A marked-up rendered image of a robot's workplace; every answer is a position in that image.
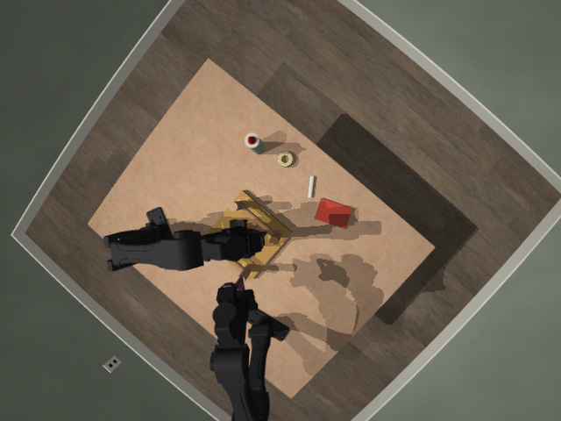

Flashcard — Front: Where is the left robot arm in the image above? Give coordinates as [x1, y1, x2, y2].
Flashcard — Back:
[103, 207, 265, 272]

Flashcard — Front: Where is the red flat block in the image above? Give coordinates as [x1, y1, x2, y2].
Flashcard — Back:
[315, 198, 352, 229]

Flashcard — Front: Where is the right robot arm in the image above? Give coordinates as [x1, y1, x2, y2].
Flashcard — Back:
[209, 282, 289, 421]

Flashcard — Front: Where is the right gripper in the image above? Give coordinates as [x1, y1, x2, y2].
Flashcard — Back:
[236, 276, 258, 310]

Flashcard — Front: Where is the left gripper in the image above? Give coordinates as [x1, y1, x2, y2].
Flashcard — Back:
[221, 219, 267, 259]

